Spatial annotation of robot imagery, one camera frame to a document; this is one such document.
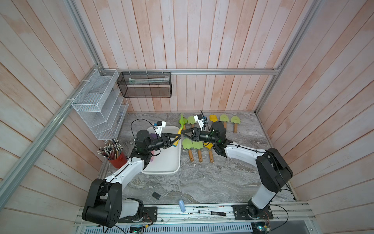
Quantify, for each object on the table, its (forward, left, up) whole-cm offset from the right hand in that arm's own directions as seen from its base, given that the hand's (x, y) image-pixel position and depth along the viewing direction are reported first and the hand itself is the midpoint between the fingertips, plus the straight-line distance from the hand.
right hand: (181, 134), depth 77 cm
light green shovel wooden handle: (+27, -32, -24) cm, 48 cm away
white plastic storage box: (-5, +10, -23) cm, 26 cm away
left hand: (-3, +1, 0) cm, 4 cm away
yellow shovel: (-4, -15, -5) cm, 16 cm away
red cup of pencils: (-8, +38, -6) cm, 39 cm away
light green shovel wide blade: (+9, -3, -23) cm, 25 cm away
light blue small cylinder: (-30, -1, -22) cm, 38 cm away
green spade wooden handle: (+32, -41, -24) cm, 58 cm away
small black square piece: (-25, +14, -24) cm, 37 cm away
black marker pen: (-33, -19, -24) cm, 45 cm away
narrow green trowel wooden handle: (0, -11, -24) cm, 26 cm away
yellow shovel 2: (+34, -24, -24) cm, 47 cm away
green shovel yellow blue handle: (+4, 0, +6) cm, 7 cm away
